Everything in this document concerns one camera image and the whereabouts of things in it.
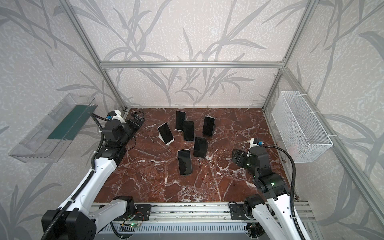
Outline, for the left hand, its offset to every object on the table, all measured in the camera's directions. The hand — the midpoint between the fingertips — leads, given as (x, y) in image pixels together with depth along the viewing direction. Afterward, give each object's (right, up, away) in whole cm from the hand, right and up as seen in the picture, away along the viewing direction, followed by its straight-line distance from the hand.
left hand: (143, 110), depth 75 cm
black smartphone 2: (+20, -12, +35) cm, 42 cm away
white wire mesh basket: (+72, -11, -13) cm, 74 cm away
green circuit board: (-3, -55, -4) cm, 55 cm away
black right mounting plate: (+48, -51, -2) cm, 69 cm away
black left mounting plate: (+1, -51, -2) cm, 51 cm away
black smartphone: (+29, -24, +24) cm, 45 cm away
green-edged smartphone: (+35, -9, +25) cm, 43 cm away
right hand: (+48, -19, -1) cm, 52 cm away
